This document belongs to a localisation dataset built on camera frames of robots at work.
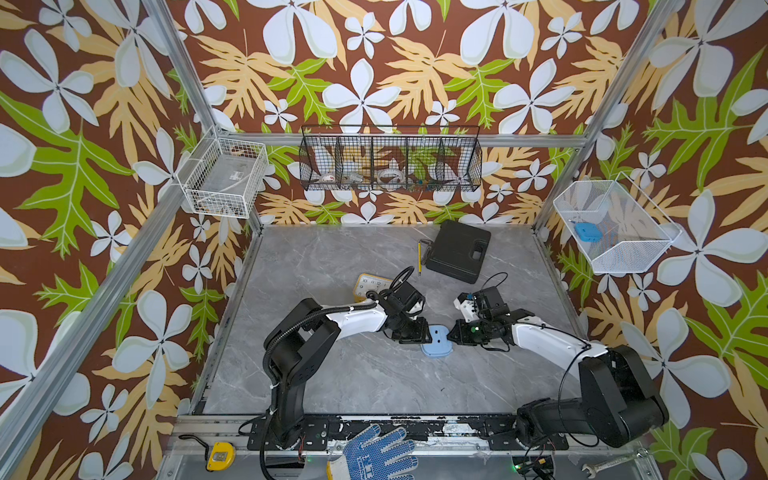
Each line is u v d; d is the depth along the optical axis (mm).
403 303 734
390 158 968
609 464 706
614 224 832
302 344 486
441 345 862
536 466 719
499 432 737
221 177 845
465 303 830
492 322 667
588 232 835
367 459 707
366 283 1007
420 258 1108
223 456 698
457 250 1053
